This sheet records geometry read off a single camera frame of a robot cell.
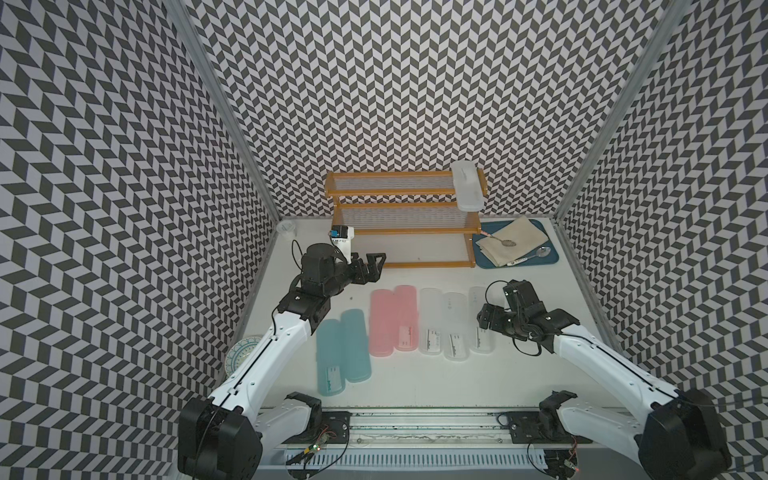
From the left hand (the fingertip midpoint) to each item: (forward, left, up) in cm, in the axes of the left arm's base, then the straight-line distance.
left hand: (371, 257), depth 78 cm
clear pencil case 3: (-14, -31, -23) cm, 41 cm away
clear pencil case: (-8, -17, -21) cm, 28 cm away
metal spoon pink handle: (+23, -46, -22) cm, 56 cm away
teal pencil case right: (-15, +6, -24) cm, 29 cm away
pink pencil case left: (-9, -2, -22) cm, 24 cm away
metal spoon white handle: (+17, -58, -20) cm, 64 cm away
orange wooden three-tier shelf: (+40, -10, -27) cm, 49 cm away
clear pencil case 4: (+22, -28, +6) cm, 36 cm away
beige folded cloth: (+28, -54, -22) cm, 65 cm away
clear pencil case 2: (-8, -25, -25) cm, 36 cm away
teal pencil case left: (-17, +13, -25) cm, 33 cm away
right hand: (-11, -34, -18) cm, 40 cm away
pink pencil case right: (-7, -9, -21) cm, 24 cm away
